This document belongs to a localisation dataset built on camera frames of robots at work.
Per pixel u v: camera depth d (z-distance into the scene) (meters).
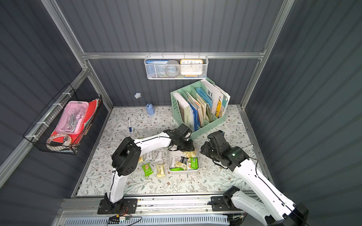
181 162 0.87
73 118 0.72
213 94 0.93
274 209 0.39
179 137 0.72
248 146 0.98
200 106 0.88
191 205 0.75
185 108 0.85
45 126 0.63
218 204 0.73
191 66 0.88
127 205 0.74
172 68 0.91
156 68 0.92
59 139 0.68
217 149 0.54
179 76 0.89
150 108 1.09
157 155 0.91
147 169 0.85
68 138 0.68
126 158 0.55
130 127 1.06
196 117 0.89
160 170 0.84
